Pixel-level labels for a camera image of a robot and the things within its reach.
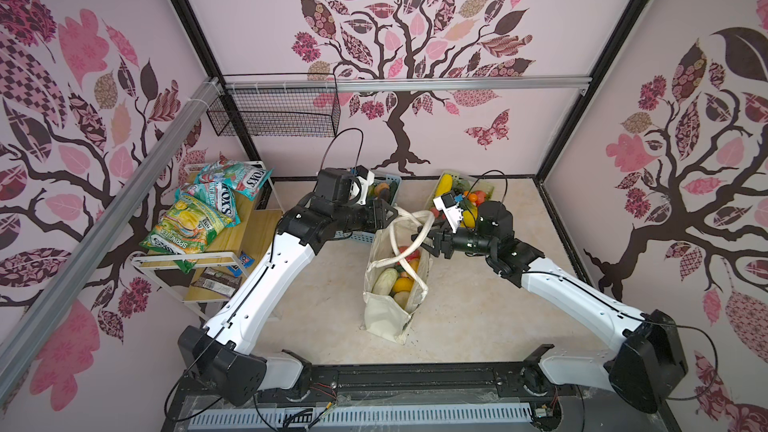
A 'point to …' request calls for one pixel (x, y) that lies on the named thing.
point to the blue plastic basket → (366, 236)
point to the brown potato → (381, 186)
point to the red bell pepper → (414, 254)
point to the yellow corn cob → (445, 185)
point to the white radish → (385, 282)
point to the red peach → (480, 197)
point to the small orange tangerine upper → (466, 193)
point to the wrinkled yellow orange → (403, 284)
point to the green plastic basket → (469, 192)
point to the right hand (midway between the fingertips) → (418, 230)
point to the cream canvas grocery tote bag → (400, 246)
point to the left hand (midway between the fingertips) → (390, 219)
